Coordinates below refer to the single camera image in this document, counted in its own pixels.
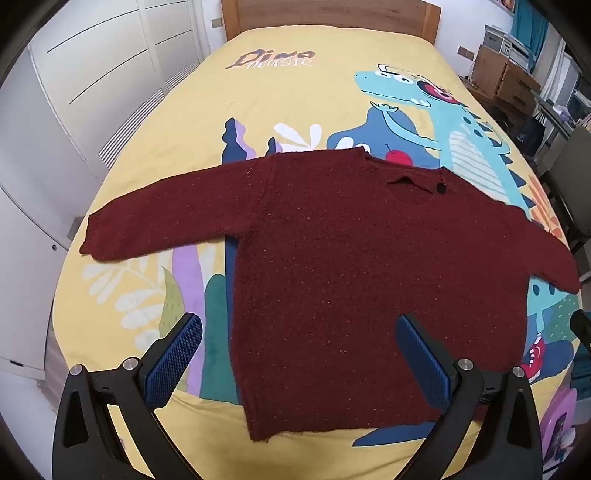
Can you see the dark red knit sweater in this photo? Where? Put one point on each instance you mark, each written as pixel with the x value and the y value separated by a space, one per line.
pixel 323 277

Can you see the pink plastic toy case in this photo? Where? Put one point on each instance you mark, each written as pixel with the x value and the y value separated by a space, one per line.
pixel 561 424

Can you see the white wardrobe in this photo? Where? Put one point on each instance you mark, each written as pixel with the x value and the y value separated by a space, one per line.
pixel 92 69

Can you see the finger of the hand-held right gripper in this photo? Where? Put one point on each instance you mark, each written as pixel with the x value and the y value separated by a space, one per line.
pixel 581 330

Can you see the grey printer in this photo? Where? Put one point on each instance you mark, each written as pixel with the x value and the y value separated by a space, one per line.
pixel 501 41

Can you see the teal curtain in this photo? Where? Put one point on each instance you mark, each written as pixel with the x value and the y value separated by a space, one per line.
pixel 526 23

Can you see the yellow dinosaur print bedsheet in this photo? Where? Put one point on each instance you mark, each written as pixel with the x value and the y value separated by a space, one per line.
pixel 295 106

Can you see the dark blue bag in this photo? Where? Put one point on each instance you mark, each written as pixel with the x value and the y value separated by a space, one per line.
pixel 531 134

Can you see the wooden headboard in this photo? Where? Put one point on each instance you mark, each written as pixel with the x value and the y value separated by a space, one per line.
pixel 323 11

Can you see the wooden drawer cabinet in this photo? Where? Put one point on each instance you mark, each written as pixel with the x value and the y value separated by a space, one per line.
pixel 512 85

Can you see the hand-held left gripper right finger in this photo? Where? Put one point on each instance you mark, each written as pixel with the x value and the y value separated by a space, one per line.
pixel 425 364

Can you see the grey chair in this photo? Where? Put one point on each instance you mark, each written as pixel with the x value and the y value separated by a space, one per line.
pixel 572 152

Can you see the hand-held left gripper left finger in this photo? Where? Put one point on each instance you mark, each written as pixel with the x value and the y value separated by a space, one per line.
pixel 178 355

